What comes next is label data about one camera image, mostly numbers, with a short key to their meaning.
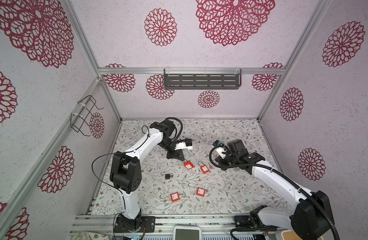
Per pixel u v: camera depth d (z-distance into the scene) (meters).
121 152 0.50
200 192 0.83
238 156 0.62
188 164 0.81
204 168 0.92
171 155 0.74
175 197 0.81
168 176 0.90
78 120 0.73
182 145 0.73
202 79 0.93
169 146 0.71
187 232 0.68
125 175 0.50
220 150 0.74
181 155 0.73
